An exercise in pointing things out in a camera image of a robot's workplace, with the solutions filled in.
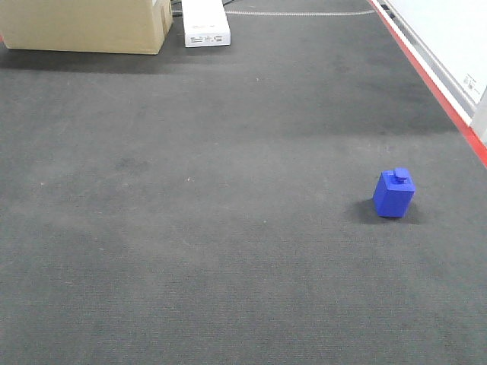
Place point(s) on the blue plastic box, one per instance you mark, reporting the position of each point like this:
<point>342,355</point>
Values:
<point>392,197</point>

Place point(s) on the long white carton box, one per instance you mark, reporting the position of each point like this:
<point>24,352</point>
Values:
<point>205,19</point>

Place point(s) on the brown cardboard box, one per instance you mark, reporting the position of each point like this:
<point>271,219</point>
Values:
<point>76,23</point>

